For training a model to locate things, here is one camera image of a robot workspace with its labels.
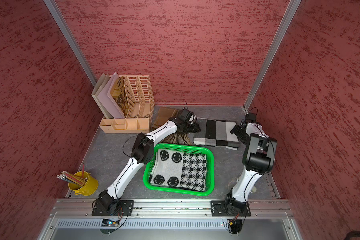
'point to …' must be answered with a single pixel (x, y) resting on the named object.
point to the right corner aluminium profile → (258, 84)
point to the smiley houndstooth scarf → (177, 169)
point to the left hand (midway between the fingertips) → (197, 131)
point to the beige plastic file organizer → (139, 96)
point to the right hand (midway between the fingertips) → (235, 136)
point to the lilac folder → (106, 99)
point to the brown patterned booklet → (119, 95)
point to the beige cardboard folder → (102, 110)
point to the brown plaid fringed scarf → (162, 115)
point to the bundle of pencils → (78, 180)
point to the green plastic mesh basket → (210, 162)
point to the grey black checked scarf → (216, 133)
